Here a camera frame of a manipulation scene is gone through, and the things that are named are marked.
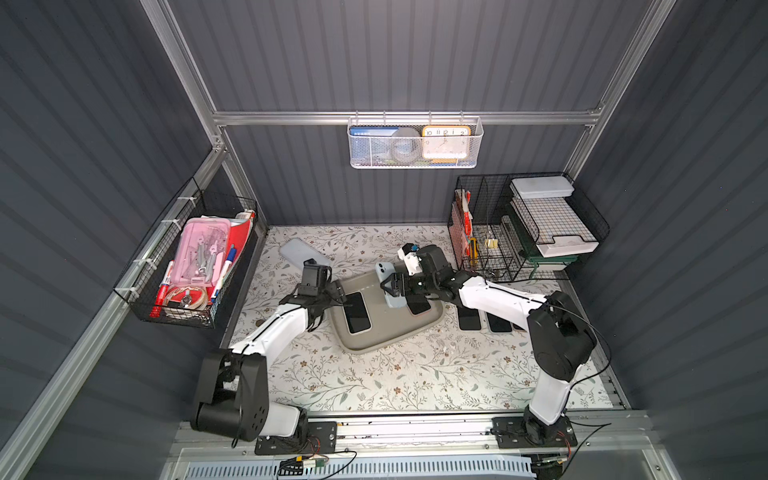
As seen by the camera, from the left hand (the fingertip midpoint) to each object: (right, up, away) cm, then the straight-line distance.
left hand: (332, 291), depth 90 cm
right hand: (+19, +4, -2) cm, 20 cm away
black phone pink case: (+26, -5, +4) cm, 27 cm away
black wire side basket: (-34, +6, -28) cm, 44 cm away
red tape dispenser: (-27, +2, -23) cm, 36 cm away
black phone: (+43, -9, +3) cm, 44 cm away
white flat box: (+68, +34, +10) cm, 77 cm away
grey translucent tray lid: (-18, +13, +22) cm, 31 cm away
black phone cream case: (+7, -8, +4) cm, 11 cm away
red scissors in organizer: (+47, +24, +22) cm, 57 cm away
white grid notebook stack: (+70, +21, +3) cm, 73 cm away
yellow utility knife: (+49, +13, +21) cm, 55 cm away
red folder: (-22, +16, -14) cm, 30 cm away
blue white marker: (-21, +11, -19) cm, 30 cm away
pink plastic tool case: (-29, +12, -18) cm, 36 cm away
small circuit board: (+1, -38, -20) cm, 43 cm away
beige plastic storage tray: (+18, -11, +1) cm, 21 cm away
